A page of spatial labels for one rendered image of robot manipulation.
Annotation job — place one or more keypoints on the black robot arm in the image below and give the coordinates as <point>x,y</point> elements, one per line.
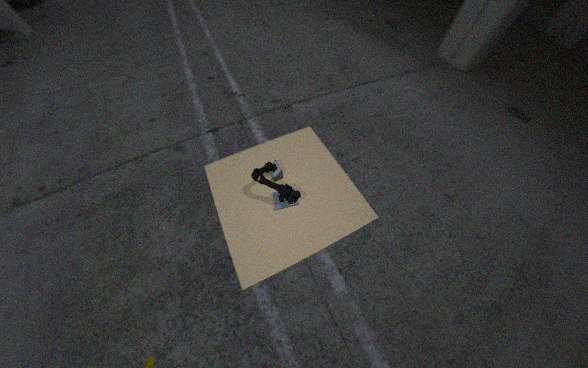
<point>292,195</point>

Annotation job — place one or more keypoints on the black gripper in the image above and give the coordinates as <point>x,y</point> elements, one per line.
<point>281,198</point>

